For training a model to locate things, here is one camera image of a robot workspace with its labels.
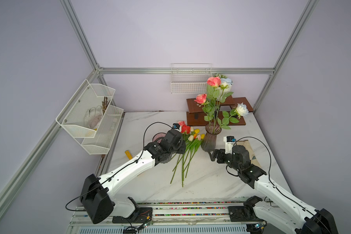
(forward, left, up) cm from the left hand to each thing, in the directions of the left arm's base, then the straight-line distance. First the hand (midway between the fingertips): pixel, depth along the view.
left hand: (182, 145), depth 78 cm
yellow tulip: (+23, -11, -18) cm, 31 cm away
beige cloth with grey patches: (0, -47, -18) cm, 50 cm away
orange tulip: (+17, -10, -16) cm, 25 cm away
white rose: (+11, -31, +16) cm, 36 cm away
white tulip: (+15, -6, -16) cm, 23 cm away
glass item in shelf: (+11, +48, +11) cm, 51 cm away
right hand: (-1, -19, -6) cm, 20 cm away
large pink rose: (+29, 0, -14) cm, 32 cm away
